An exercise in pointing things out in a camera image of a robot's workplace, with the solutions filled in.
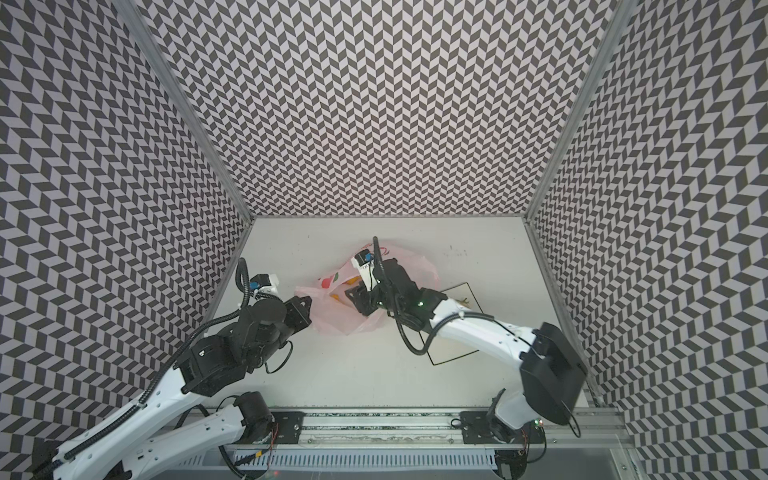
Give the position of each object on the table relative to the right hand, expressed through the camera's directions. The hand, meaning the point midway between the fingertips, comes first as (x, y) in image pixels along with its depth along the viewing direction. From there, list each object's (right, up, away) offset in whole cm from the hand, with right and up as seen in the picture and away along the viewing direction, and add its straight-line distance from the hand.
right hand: (355, 296), depth 77 cm
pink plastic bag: (-8, -5, +5) cm, 10 cm away
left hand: (-9, 0, -7) cm, 11 cm away
